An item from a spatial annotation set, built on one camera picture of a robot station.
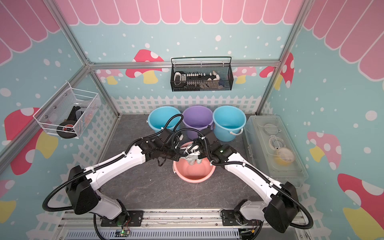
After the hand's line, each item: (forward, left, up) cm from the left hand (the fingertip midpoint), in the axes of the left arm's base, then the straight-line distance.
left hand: (180, 157), depth 79 cm
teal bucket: (+28, +17, 0) cm, 33 cm away
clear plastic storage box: (+8, -49, +1) cm, 50 cm away
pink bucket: (-3, -9, -14) cm, 17 cm away
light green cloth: (-5, -7, +15) cm, 17 cm away
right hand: (+7, -8, +6) cm, 13 cm away
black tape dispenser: (+4, +51, +18) cm, 54 cm away
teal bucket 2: (+33, -31, -9) cm, 46 cm away
